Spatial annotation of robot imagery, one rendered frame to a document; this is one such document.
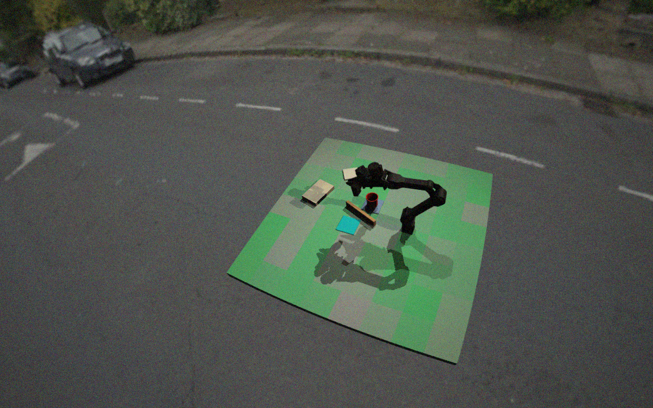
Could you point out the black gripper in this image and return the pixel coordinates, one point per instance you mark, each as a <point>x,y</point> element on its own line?
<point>356,185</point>

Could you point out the red cup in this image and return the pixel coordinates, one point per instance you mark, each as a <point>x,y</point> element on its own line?
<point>372,196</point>

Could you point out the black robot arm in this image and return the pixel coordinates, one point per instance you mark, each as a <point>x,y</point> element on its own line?
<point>396,181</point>

